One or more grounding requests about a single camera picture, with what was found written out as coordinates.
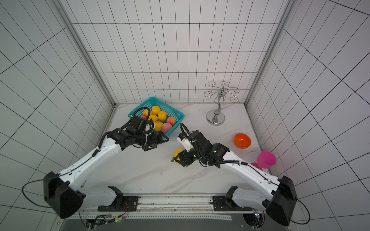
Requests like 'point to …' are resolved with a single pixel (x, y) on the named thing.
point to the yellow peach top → (162, 115)
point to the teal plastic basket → (170, 111)
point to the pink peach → (166, 127)
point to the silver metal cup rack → (216, 117)
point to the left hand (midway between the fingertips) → (161, 145)
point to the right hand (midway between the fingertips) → (179, 152)
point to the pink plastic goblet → (265, 160)
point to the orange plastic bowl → (242, 141)
